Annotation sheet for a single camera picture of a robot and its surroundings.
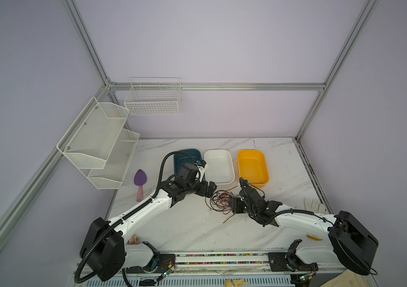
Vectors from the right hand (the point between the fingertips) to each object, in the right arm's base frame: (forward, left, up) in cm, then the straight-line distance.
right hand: (231, 202), depth 86 cm
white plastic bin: (+24, +5, -4) cm, 25 cm away
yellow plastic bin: (+25, -15, -5) cm, 29 cm away
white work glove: (+1, -44, -7) cm, 44 cm away
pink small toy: (-17, +43, -1) cm, 46 cm away
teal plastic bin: (+31, +28, -3) cm, 42 cm away
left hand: (+4, +12, +10) cm, 16 cm away
